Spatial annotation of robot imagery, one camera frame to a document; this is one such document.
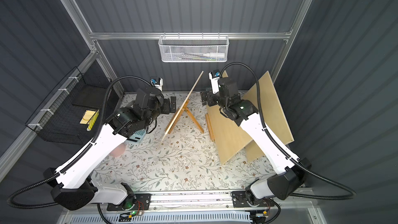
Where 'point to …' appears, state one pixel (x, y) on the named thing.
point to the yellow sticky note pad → (87, 115)
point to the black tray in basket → (91, 96)
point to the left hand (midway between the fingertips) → (166, 98)
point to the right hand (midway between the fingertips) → (214, 88)
